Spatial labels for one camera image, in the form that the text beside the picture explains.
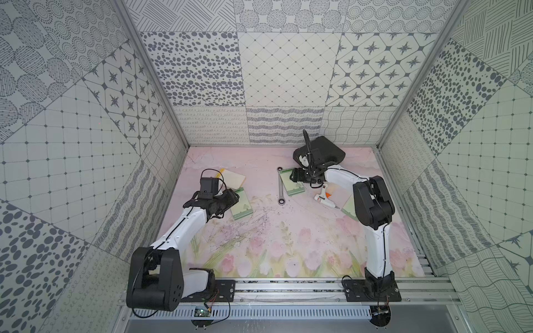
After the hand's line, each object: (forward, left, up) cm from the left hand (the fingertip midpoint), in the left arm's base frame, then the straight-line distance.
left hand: (241, 198), depth 87 cm
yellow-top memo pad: (+20, +11, -14) cm, 26 cm away
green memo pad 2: (+12, -23, -9) cm, 27 cm away
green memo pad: (+1, +1, -10) cm, 10 cm away
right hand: (+16, -26, -8) cm, 31 cm away
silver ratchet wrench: (+6, -17, -11) cm, 21 cm away
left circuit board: (-39, +10, -13) cm, 42 cm away
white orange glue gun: (+7, -38, -9) cm, 40 cm away
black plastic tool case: (+14, -32, +15) cm, 38 cm away
